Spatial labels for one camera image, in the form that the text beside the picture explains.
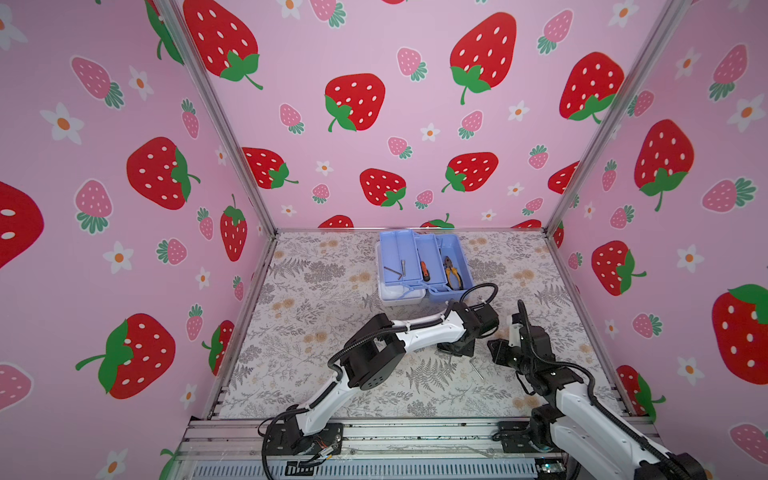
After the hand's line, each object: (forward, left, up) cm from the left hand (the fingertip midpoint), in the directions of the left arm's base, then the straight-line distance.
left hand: (461, 352), depth 88 cm
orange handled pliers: (+31, +1, +1) cm, 31 cm away
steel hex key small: (-5, -4, 0) cm, 6 cm away
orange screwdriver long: (+23, +10, +9) cm, 27 cm away
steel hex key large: (+22, +21, +11) cm, 32 cm away
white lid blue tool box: (+25, +15, +11) cm, 31 cm away
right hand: (+2, -8, +4) cm, 9 cm away
